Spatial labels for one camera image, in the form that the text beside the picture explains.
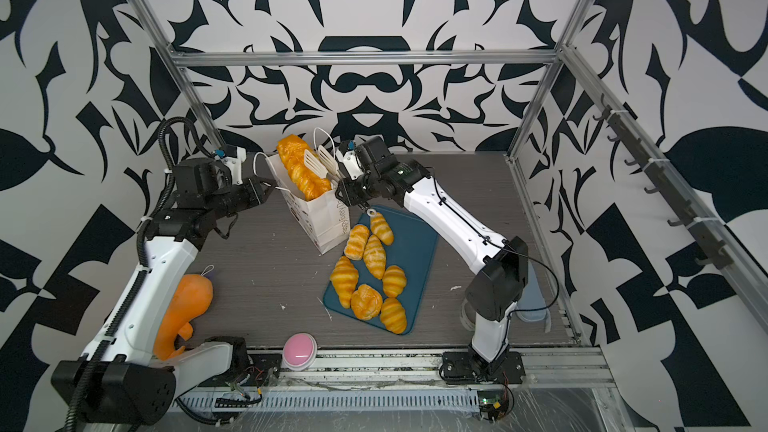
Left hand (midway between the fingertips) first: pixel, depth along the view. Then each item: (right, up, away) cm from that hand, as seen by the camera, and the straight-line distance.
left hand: (273, 177), depth 73 cm
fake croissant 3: (+24, -23, +16) cm, 37 cm away
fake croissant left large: (+16, -28, +12) cm, 34 cm away
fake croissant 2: (+19, -19, +19) cm, 33 cm away
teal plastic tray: (+36, -22, +21) cm, 47 cm away
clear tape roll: (+48, -38, +6) cm, 62 cm away
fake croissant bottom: (+29, -36, +6) cm, 47 cm away
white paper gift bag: (+10, -11, +8) cm, 17 cm away
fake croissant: (+26, -16, +23) cm, 38 cm away
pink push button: (+6, -44, +3) cm, 44 cm away
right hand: (+16, -3, +3) cm, 16 cm away
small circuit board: (+52, -53, -2) cm, 75 cm away
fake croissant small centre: (+29, -29, +12) cm, 43 cm away
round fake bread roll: (+22, -33, +8) cm, 41 cm away
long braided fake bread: (+2, +7, +8) cm, 11 cm away
